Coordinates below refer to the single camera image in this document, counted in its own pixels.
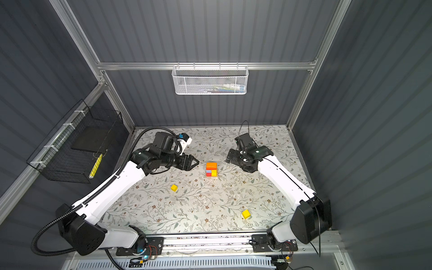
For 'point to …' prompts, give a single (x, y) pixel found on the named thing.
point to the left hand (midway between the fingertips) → (194, 160)
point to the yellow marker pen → (95, 166)
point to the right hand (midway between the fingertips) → (236, 161)
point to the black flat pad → (93, 138)
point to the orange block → (211, 166)
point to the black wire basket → (72, 151)
